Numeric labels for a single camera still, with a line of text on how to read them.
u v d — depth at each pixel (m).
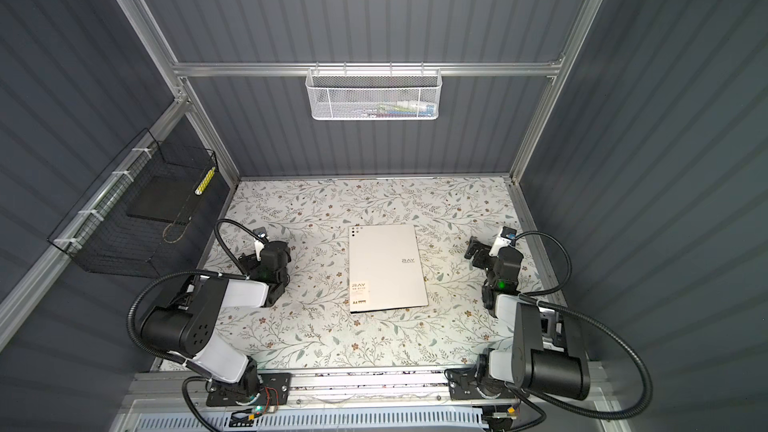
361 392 0.74
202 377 0.57
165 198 0.77
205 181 0.81
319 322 0.85
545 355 0.43
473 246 0.86
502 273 0.68
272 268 0.73
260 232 0.81
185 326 0.46
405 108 0.92
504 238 0.78
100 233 0.65
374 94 1.24
